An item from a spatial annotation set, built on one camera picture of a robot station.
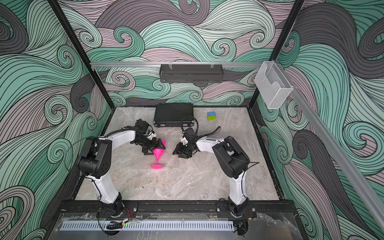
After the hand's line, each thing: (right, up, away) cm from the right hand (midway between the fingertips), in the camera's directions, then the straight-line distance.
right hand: (173, 156), depth 91 cm
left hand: (-8, +5, 0) cm, 10 cm away
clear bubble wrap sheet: (+1, -7, -3) cm, 7 cm away
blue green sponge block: (+27, +26, +22) cm, 44 cm away
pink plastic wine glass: (-9, +3, -3) cm, 10 cm away
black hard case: (-2, +26, +21) cm, 34 cm away
